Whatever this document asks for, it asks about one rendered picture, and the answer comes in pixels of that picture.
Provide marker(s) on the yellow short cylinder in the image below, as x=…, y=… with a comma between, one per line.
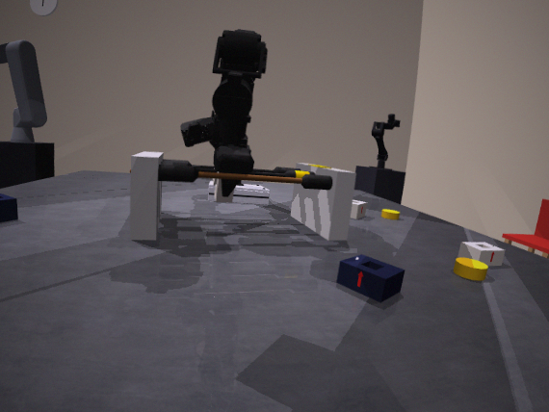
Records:
x=390, y=214
x=471, y=269

